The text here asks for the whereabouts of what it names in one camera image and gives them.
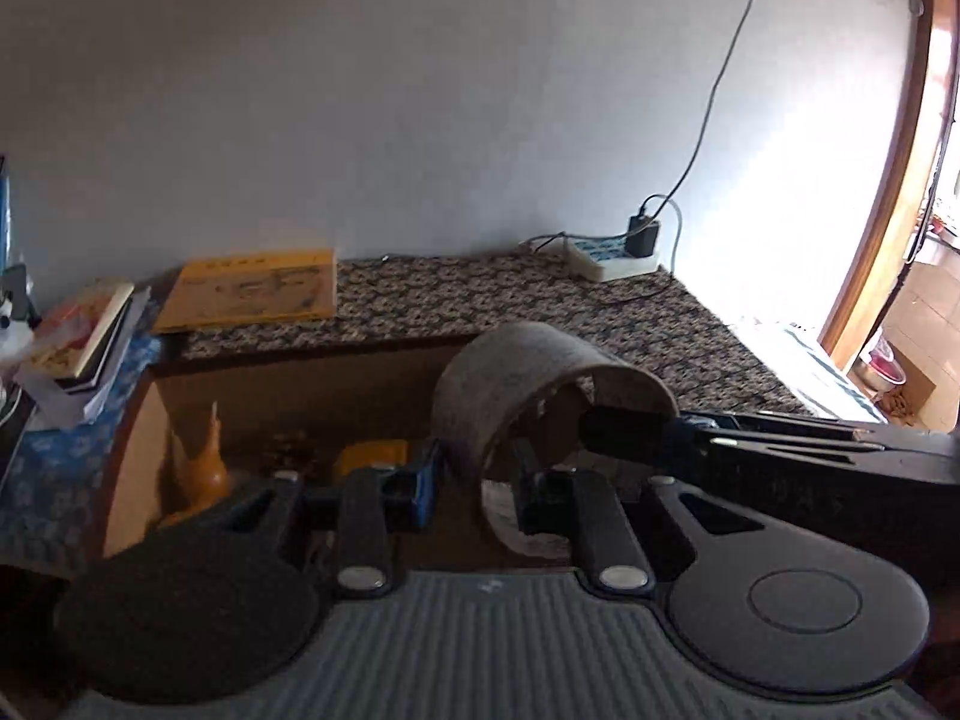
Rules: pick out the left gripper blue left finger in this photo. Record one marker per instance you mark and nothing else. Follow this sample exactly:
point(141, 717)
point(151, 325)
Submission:
point(408, 491)

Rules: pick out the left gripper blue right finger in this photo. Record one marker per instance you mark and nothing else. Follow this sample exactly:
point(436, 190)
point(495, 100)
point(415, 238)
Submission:
point(532, 507)

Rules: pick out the yellow plastic case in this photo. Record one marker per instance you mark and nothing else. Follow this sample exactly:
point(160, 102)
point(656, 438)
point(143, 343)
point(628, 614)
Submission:
point(386, 454)

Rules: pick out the metal basin with pink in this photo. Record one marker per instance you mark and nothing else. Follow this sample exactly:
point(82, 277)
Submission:
point(878, 367)

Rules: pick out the brown cardboard box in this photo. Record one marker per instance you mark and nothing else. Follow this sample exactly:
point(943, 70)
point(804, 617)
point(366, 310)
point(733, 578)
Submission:
point(285, 410)

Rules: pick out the floral patterned tablecloth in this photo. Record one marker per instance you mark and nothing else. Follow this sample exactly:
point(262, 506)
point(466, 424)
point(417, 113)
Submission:
point(650, 321)

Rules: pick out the tan gourd ornament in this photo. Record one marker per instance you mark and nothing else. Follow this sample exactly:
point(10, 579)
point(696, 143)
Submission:
point(202, 478)

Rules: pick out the white power strip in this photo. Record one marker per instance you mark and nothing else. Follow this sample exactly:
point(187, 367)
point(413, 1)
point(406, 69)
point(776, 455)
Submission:
point(606, 259)

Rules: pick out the yellow hardcover book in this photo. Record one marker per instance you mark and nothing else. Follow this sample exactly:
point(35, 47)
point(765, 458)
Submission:
point(268, 287)

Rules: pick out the black power adapter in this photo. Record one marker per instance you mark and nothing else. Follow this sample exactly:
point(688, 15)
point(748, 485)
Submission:
point(642, 236)

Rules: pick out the stack of books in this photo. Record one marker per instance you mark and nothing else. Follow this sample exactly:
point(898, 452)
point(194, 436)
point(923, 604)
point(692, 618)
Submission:
point(77, 352)

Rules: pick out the brown wooden door frame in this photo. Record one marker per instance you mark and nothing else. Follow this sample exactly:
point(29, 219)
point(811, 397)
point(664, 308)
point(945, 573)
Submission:
point(895, 170)

